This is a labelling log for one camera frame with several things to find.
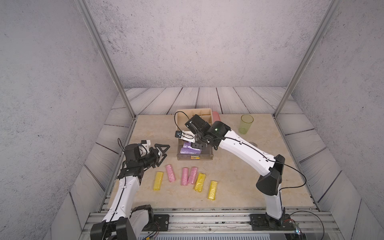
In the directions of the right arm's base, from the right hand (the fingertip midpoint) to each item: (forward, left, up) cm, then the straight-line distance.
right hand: (196, 136), depth 77 cm
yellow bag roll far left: (-15, +22, -23) cm, 35 cm away
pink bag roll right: (-10, +2, -23) cm, 26 cm away
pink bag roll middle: (-11, +7, -24) cm, 28 cm away
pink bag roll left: (-9, +15, -23) cm, 29 cm away
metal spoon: (+12, -40, -26) cm, 49 cm away
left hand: (-5, +14, -6) cm, 15 cm away
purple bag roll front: (-4, +3, -6) cm, 8 cm away
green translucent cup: (+20, -32, -13) cm, 40 cm away
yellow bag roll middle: (-14, -1, -23) cm, 27 cm away
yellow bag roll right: (-20, -8, -24) cm, 32 cm away
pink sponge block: (+38, -14, -25) cm, 48 cm away
